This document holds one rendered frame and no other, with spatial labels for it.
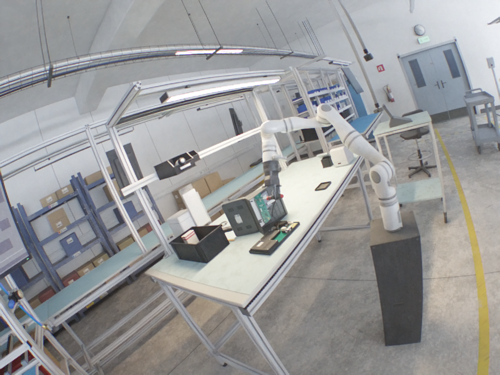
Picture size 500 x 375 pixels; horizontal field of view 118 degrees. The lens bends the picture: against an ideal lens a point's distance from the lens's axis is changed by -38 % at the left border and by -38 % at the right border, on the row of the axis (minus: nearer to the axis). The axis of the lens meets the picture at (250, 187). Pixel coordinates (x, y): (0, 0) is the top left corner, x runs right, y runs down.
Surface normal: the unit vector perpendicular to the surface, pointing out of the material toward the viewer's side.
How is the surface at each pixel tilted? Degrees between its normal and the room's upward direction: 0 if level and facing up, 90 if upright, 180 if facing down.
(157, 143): 90
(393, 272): 90
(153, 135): 90
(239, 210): 90
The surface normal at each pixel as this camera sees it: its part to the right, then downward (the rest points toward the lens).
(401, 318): -0.44, 0.37
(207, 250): 0.72, -0.16
